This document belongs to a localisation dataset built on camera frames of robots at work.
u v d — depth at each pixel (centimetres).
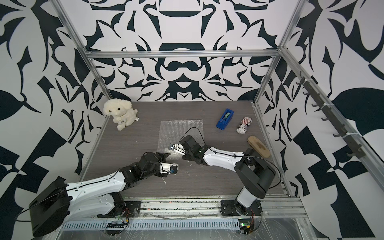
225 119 104
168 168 70
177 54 90
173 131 102
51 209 41
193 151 67
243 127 102
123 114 97
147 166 63
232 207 74
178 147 76
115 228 73
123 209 68
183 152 76
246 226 70
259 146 93
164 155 74
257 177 45
